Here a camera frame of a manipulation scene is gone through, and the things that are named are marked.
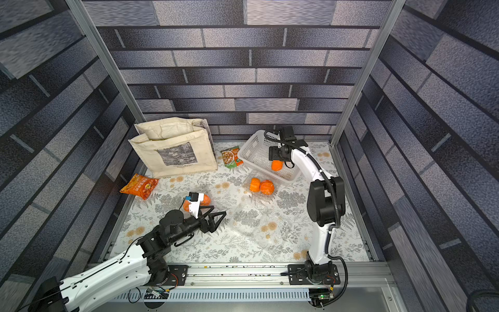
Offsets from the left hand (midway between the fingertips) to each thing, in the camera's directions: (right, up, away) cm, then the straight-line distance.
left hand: (220, 211), depth 74 cm
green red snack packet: (0, +21, +36) cm, 42 cm away
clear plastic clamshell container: (+25, +9, +22) cm, 35 cm away
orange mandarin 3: (+20, +6, +21) cm, 29 cm away
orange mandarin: (+26, +17, +28) cm, 42 cm away
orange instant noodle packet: (-44, +7, +22) cm, 49 cm away
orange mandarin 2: (+14, +7, +21) cm, 26 cm away
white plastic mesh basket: (+15, +24, +40) cm, 49 cm away
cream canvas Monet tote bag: (-22, +27, +13) cm, 37 cm away
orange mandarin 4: (-11, +4, -7) cm, 13 cm away
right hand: (+25, +23, +22) cm, 41 cm away
